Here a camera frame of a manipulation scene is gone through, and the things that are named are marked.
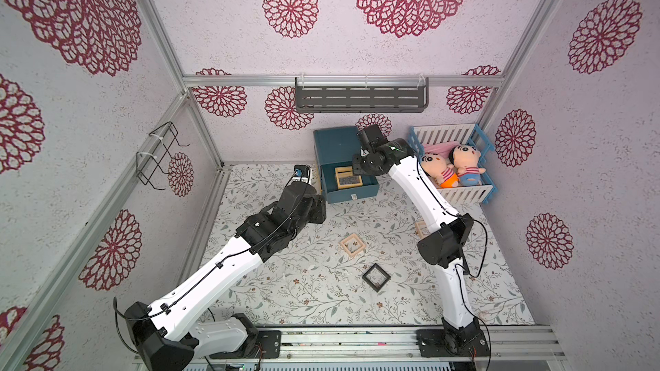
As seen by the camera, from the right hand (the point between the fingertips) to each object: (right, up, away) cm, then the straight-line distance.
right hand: (367, 168), depth 88 cm
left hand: (-17, -10, -16) cm, 25 cm away
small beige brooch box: (-4, -28, +7) cm, 29 cm away
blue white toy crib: (+31, +1, +15) cm, 34 cm away
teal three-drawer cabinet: (-11, +8, +9) cm, 16 cm away
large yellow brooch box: (-8, -3, +3) cm, 9 cm away
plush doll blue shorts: (+41, +5, +14) cm, 44 cm away
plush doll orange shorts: (+35, -5, +14) cm, 38 cm away
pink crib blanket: (+37, +10, +24) cm, 46 cm away
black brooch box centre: (+3, -38, 0) cm, 38 cm away
